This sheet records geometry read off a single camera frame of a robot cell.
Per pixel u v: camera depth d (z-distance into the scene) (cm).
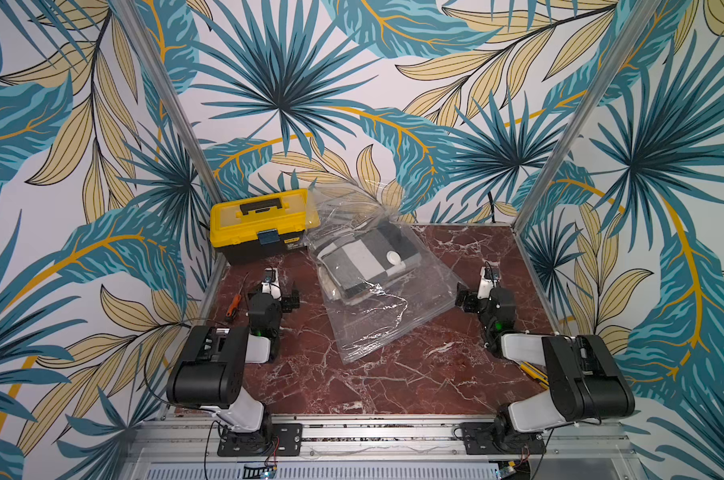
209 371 45
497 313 71
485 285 82
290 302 85
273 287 78
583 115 86
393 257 99
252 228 97
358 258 100
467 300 85
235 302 95
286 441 73
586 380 46
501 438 67
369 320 93
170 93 81
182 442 75
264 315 70
